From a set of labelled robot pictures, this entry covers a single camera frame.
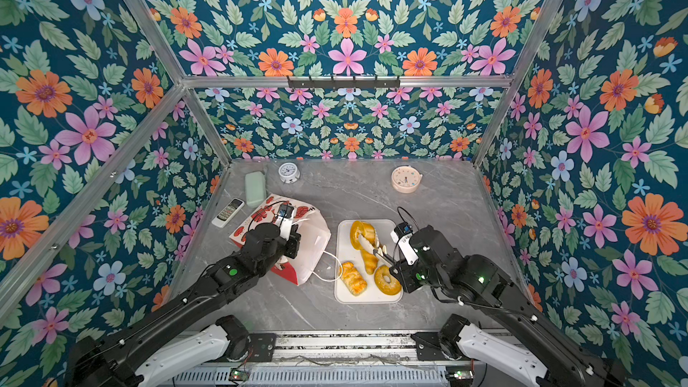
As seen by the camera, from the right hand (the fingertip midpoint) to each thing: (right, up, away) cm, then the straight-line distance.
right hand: (392, 268), depth 67 cm
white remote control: (-60, +10, +35) cm, 70 cm away
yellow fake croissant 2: (-5, -5, +21) cm, 23 cm away
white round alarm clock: (-39, +26, +44) cm, 65 cm away
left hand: (-26, +10, +10) cm, 29 cm away
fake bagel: (+2, -11, +15) cm, 18 cm away
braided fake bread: (-11, -8, +16) cm, 21 cm away
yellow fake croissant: (-6, +8, +11) cm, 15 cm away
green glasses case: (-53, +20, +44) cm, 72 cm away
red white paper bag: (-25, +5, +24) cm, 35 cm away
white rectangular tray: (-14, -2, +25) cm, 29 cm away
